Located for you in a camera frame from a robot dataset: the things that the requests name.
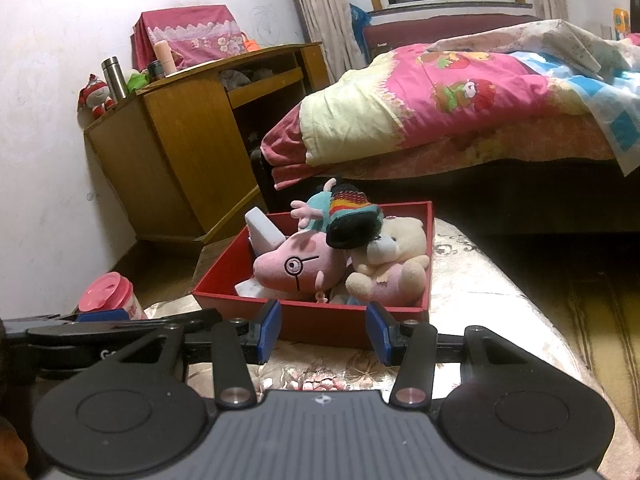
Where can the pink lidded cup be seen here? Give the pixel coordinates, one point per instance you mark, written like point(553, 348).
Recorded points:
point(110, 292)

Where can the dark pink blanket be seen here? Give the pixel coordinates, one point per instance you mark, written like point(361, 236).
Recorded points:
point(282, 142)

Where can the pink cartoon quilt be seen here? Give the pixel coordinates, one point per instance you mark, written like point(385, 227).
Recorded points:
point(400, 105)

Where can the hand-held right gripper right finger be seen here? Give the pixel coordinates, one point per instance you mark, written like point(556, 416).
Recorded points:
point(377, 332)

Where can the blue bag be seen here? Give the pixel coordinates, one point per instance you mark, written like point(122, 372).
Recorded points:
point(360, 20)

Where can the orange item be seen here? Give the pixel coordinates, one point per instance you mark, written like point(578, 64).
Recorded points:
point(252, 43)

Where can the yellow box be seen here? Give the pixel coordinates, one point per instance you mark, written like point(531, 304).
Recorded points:
point(621, 22)

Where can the pink cylinder bottle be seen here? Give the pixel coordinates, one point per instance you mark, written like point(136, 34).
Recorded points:
point(165, 57)

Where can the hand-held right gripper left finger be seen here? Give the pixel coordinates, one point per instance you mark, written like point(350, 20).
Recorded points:
point(270, 330)

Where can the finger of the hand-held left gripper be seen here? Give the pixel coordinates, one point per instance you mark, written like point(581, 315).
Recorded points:
point(102, 315)

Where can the grey cloth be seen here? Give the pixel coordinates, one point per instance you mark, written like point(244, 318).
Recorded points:
point(235, 77)

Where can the cream teddy bear plush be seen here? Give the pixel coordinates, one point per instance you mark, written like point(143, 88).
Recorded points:
point(395, 260)

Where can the pink pig plush teal dress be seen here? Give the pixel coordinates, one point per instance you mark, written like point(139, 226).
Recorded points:
point(295, 265)

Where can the maroon headboard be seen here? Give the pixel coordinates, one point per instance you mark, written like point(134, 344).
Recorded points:
point(400, 35)

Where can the pale floral sheet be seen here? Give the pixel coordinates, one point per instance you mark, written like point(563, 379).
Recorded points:
point(560, 42)

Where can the steel thermos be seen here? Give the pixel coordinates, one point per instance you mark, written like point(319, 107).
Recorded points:
point(115, 80)

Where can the wooden cabinet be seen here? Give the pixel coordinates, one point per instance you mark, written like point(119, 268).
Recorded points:
point(190, 150)

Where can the red santa doll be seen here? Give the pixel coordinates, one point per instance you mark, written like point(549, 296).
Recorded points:
point(97, 97)

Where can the red cardboard box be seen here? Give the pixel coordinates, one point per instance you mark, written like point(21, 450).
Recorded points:
point(325, 322)

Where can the dark bed frame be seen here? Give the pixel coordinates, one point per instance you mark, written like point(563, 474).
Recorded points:
point(500, 205)

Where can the pink floral bed sheet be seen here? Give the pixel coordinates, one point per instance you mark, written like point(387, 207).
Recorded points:
point(450, 160)

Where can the clear plastic sheet blue squares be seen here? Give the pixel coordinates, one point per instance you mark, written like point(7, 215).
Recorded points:
point(615, 120)

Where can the pink floral cloth cover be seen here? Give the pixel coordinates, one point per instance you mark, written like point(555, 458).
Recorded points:
point(200, 30)

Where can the dark jar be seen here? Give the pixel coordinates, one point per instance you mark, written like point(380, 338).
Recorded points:
point(156, 71)

